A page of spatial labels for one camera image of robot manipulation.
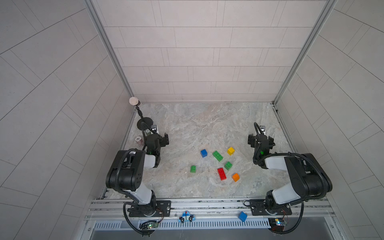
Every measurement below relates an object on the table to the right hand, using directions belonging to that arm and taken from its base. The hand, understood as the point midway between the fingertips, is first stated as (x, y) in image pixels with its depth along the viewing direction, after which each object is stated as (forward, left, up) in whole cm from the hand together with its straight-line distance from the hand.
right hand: (259, 133), depth 94 cm
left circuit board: (-43, +63, -1) cm, 77 cm away
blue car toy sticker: (-41, +47, -2) cm, 62 cm away
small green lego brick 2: (-19, +43, -2) cm, 47 cm away
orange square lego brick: (-25, +20, -4) cm, 32 cm away
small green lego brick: (-19, +23, -2) cm, 30 cm away
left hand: (+5, +64, +2) cm, 64 cm away
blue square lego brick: (-11, +36, -1) cm, 38 cm away
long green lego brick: (-12, +28, -2) cm, 31 cm away
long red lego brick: (-22, +27, -4) cm, 35 cm away
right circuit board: (-46, +5, -6) cm, 47 cm away
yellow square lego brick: (-10, +20, -2) cm, 22 cm away
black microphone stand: (+12, +75, +2) cm, 76 cm away
